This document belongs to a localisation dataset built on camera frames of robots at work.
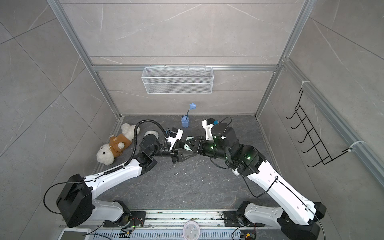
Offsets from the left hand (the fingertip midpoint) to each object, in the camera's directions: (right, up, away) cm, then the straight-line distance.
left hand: (196, 148), depth 62 cm
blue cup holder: (-8, +13, +47) cm, 49 cm away
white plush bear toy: (-55, -7, +27) cm, 61 cm away
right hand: (-4, +3, -2) cm, 5 cm away
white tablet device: (-54, -39, +3) cm, 67 cm away
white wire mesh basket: (-13, +41, +38) cm, 58 cm away
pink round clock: (-2, -40, +7) cm, 40 cm away
